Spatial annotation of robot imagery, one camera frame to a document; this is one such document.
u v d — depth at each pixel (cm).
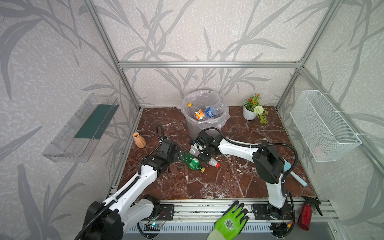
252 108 103
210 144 68
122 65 93
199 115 89
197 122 77
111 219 38
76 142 63
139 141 91
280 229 72
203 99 94
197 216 73
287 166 89
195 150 90
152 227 72
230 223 69
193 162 87
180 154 77
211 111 88
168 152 64
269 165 50
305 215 72
